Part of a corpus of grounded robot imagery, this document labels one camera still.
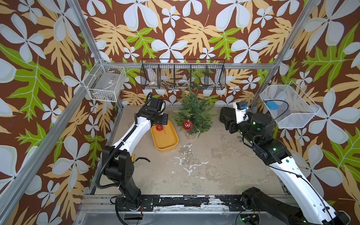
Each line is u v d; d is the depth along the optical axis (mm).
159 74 960
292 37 787
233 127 585
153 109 662
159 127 1014
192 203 750
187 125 670
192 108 769
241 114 553
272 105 864
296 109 765
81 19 721
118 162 455
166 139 992
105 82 860
